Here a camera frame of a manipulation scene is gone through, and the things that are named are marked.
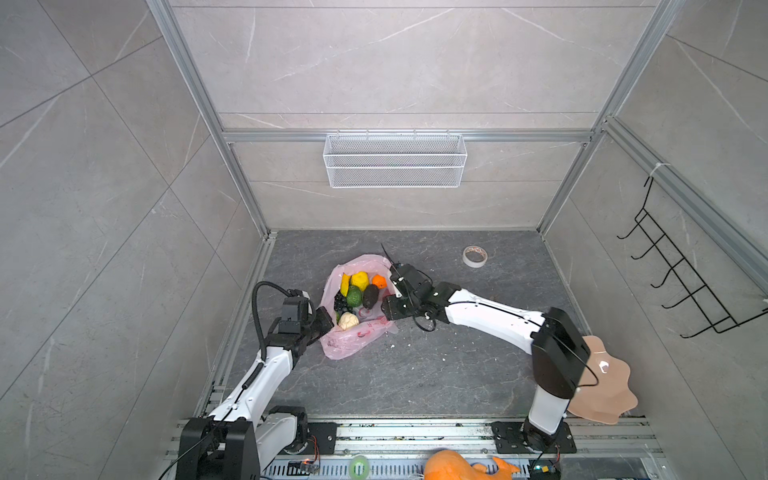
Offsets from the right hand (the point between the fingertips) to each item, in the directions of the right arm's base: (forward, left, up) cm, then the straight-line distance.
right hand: (388, 304), depth 86 cm
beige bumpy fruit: (-2, +12, -5) cm, 14 cm away
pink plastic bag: (-4, +4, -6) cm, 8 cm away
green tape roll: (-38, +8, -11) cm, 40 cm away
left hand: (-1, +17, -1) cm, 17 cm away
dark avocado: (+7, +6, -6) cm, 11 cm away
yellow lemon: (+13, +9, -5) cm, 17 cm away
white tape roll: (+28, -34, -13) cm, 45 cm away
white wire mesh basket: (+45, -4, +19) cm, 49 cm away
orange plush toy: (-39, -12, -3) cm, 41 cm away
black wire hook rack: (-15, -68, +20) cm, 73 cm away
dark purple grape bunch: (+5, +15, -8) cm, 18 cm away
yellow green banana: (+9, +14, -1) cm, 16 cm away
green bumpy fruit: (+7, +11, -6) cm, 14 cm away
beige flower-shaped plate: (-24, -57, -7) cm, 62 cm away
